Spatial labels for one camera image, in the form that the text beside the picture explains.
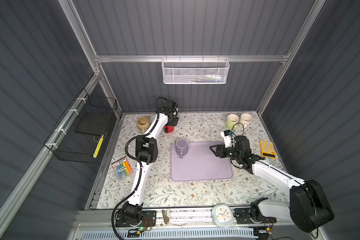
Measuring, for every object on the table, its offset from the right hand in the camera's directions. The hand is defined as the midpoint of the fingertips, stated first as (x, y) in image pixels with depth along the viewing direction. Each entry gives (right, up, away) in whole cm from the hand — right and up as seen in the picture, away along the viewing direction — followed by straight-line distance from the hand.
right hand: (215, 148), depth 85 cm
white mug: (+27, +18, +23) cm, 40 cm away
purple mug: (-19, 0, +6) cm, 20 cm away
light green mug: (+17, +18, +23) cm, 34 cm away
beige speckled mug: (-47, +15, +22) cm, 54 cm away
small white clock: (+1, -31, -13) cm, 34 cm away
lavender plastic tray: (-7, -11, +11) cm, 17 cm away
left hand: (-26, +16, +21) cm, 38 cm away
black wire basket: (-70, +8, -13) cm, 71 cm away
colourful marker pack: (-55, -13, +4) cm, 56 cm away
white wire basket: (-8, +59, +38) cm, 71 cm away
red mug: (-29, +11, +20) cm, 37 cm away
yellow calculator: (+38, -3, +13) cm, 40 cm away
